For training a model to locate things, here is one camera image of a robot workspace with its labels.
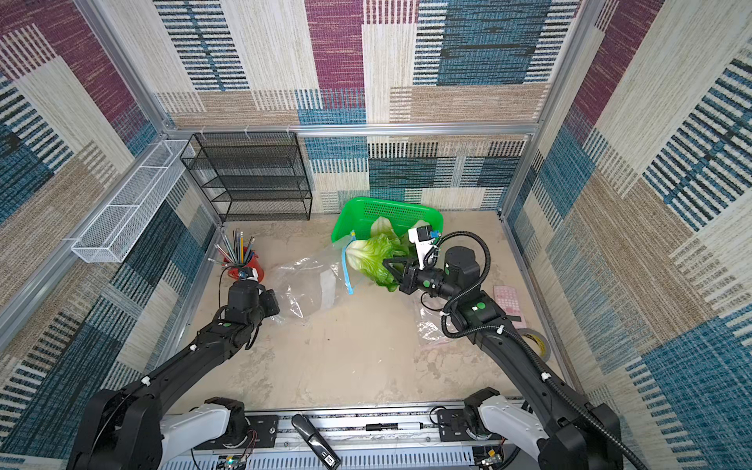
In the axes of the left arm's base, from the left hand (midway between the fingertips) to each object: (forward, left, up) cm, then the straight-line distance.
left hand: (272, 293), depth 89 cm
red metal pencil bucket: (+12, +9, 0) cm, 15 cm away
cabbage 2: (-2, -29, +20) cm, 35 cm away
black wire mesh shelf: (+45, +15, +9) cm, 48 cm away
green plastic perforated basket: (+35, -23, -3) cm, 42 cm away
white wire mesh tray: (+2, +31, +25) cm, 40 cm away
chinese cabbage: (+28, -48, 0) cm, 55 cm away
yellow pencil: (+16, +12, +3) cm, 20 cm away
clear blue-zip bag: (+5, -9, -3) cm, 11 cm away
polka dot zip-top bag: (-7, -47, -7) cm, 48 cm away
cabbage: (+24, -33, -1) cm, 41 cm away
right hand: (-5, -34, +19) cm, 39 cm away
